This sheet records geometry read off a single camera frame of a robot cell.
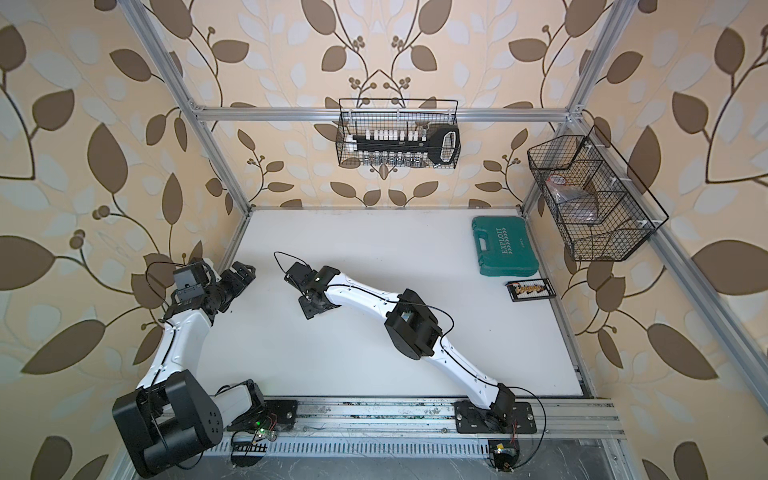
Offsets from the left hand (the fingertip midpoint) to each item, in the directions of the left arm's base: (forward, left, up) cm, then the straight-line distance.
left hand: (242, 273), depth 84 cm
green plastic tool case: (+18, -81, -8) cm, 84 cm away
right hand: (-3, -19, -14) cm, 24 cm away
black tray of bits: (+3, -88, -12) cm, 89 cm away
